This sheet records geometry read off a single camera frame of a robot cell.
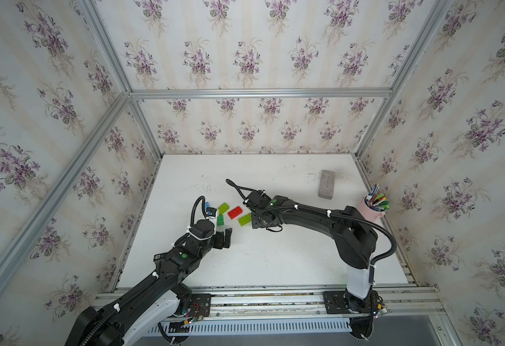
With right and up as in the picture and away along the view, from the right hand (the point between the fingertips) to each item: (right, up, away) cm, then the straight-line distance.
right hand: (261, 222), depth 90 cm
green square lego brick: (-18, +1, +2) cm, 18 cm away
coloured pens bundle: (+49, +9, 0) cm, 50 cm away
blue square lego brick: (-25, +6, +9) cm, 27 cm away
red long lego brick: (-12, +3, +6) cm, 14 cm away
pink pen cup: (+44, +4, -3) cm, 44 cm away
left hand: (-16, -1, -6) cm, 17 cm away
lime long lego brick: (-7, 0, +3) cm, 8 cm away
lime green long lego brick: (-17, +5, +8) cm, 20 cm away
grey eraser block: (+33, +15, +15) cm, 39 cm away
